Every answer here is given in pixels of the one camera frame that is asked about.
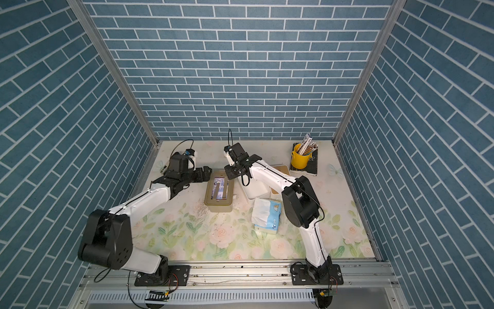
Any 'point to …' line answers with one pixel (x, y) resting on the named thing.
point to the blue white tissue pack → (265, 215)
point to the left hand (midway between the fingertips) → (208, 170)
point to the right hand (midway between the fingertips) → (231, 170)
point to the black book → (311, 167)
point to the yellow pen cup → (300, 157)
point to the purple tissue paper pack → (220, 188)
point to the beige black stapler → (163, 170)
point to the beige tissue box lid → (230, 197)
